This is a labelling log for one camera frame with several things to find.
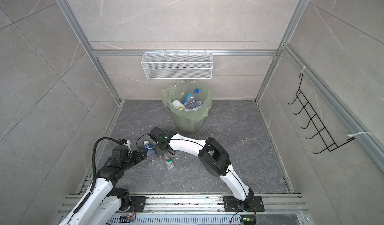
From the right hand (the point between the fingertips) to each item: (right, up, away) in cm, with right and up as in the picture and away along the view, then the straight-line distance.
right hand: (161, 146), depth 91 cm
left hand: (-10, 0, -7) cm, 12 cm away
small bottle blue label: (-5, -1, -5) cm, 8 cm away
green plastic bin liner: (+9, +35, +4) cm, 37 cm away
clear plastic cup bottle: (+1, -5, -5) cm, 7 cm away
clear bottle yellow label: (+10, +27, +1) cm, 28 cm away
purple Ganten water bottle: (+21, +27, +5) cm, 34 cm away
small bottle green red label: (+6, -8, -7) cm, 12 cm away
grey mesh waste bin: (+16, +13, +4) cm, 21 cm away
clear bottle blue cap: (+17, +32, +8) cm, 37 cm away
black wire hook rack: (+77, +10, -29) cm, 83 cm away
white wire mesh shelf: (+9, +54, +10) cm, 55 cm away
